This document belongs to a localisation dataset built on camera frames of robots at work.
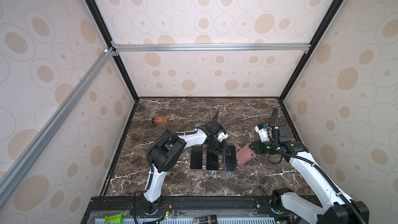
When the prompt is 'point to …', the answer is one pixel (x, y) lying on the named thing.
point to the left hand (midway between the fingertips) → (233, 153)
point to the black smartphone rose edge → (244, 154)
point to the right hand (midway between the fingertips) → (252, 145)
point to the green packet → (114, 219)
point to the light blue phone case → (198, 124)
